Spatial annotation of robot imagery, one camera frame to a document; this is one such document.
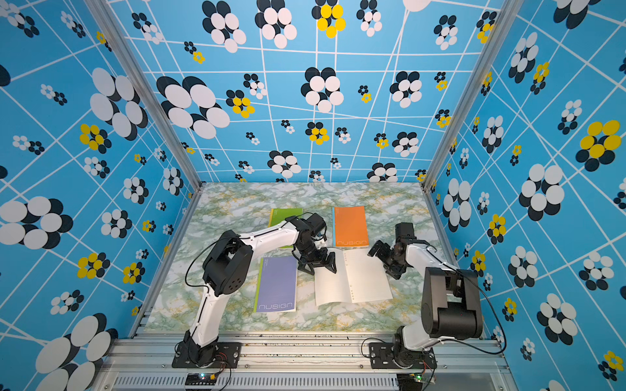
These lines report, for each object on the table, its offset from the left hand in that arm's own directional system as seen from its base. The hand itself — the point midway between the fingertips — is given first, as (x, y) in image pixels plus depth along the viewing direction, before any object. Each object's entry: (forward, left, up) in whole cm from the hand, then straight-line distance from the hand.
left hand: (330, 270), depth 88 cm
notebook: (0, -11, -5) cm, 12 cm away
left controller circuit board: (-32, +40, -6) cm, 51 cm away
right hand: (+5, -19, -1) cm, 20 cm away
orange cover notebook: (+22, -9, -4) cm, 24 cm away
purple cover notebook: (-5, +20, -2) cm, 20 cm away
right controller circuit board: (-33, -23, -4) cm, 40 cm away
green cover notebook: (+28, +23, -3) cm, 36 cm away
